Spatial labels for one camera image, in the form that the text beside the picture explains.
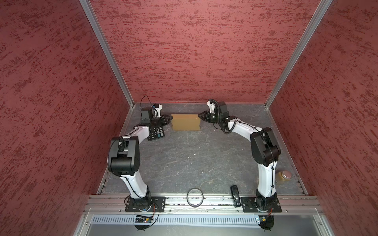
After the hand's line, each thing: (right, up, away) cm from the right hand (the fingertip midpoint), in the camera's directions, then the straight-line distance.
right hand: (198, 118), depth 95 cm
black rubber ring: (+2, -42, -19) cm, 47 cm away
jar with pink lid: (+44, -31, -21) cm, 57 cm away
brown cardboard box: (-8, -3, +1) cm, 9 cm away
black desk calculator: (-30, -10, +5) cm, 32 cm away
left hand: (-17, -1, 0) cm, 18 cm away
